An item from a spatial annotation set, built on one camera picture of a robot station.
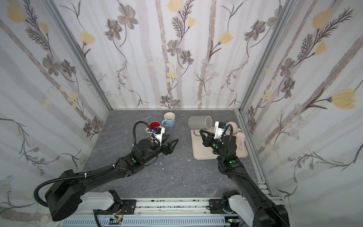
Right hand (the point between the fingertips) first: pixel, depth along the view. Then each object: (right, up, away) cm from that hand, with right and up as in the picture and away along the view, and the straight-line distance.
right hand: (199, 129), depth 74 cm
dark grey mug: (+1, +4, +4) cm, 5 cm away
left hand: (-15, -3, +2) cm, 15 cm away
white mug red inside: (-32, +2, +28) cm, 42 cm away
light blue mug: (-19, +6, +27) cm, 34 cm away
